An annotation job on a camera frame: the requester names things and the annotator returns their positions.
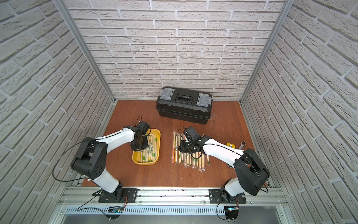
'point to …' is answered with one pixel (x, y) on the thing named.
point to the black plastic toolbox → (184, 105)
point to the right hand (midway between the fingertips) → (181, 148)
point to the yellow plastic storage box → (149, 156)
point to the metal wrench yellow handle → (242, 145)
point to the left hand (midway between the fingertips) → (145, 145)
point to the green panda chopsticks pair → (208, 164)
